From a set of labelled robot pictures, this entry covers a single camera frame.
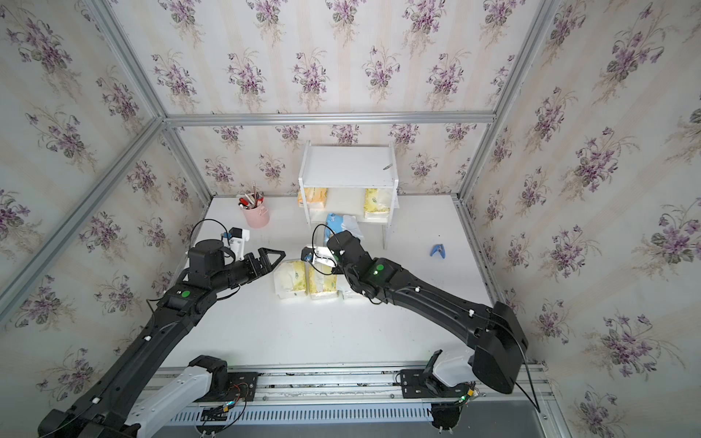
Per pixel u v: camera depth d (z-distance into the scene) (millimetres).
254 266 646
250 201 1063
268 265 651
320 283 885
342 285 868
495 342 393
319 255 646
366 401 714
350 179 796
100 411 385
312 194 956
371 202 933
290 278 904
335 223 824
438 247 1016
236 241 684
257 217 1067
